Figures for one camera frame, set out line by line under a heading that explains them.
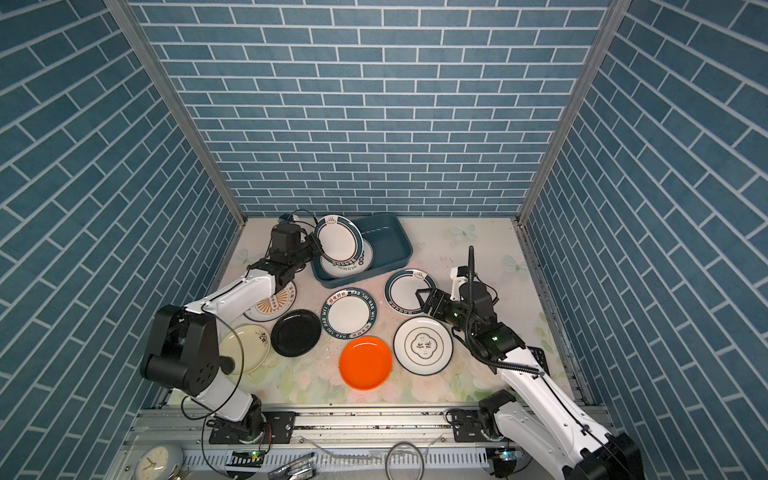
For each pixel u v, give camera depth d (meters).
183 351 0.45
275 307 0.94
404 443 0.72
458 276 0.72
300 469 0.67
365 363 0.83
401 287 1.00
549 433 0.46
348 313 0.96
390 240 1.14
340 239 0.97
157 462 0.66
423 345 0.87
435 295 0.69
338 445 0.72
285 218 0.80
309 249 0.80
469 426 0.74
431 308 0.70
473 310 0.58
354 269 1.04
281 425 0.74
